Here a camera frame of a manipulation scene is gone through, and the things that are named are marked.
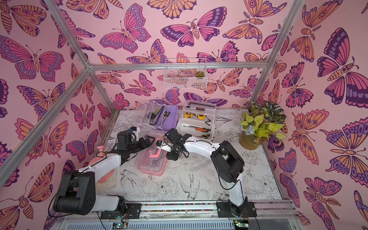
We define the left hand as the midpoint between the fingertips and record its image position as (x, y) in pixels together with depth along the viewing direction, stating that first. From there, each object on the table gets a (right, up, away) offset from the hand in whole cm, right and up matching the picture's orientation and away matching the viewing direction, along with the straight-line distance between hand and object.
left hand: (152, 139), depth 90 cm
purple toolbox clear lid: (-16, +23, +32) cm, 43 cm away
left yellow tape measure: (+23, +17, +16) cm, 32 cm away
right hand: (+11, -8, 0) cm, 14 cm away
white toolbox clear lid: (+29, +13, +14) cm, 35 cm away
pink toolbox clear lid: (+1, -11, -8) cm, 14 cm away
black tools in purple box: (-2, +16, +16) cm, 23 cm away
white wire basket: (+21, +43, +5) cm, 48 cm away
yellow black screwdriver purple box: (+5, +18, +27) cm, 32 cm away
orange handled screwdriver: (+34, +6, +15) cm, 38 cm away
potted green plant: (+65, +13, -9) cm, 67 cm away
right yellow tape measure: (+32, +14, +13) cm, 38 cm away
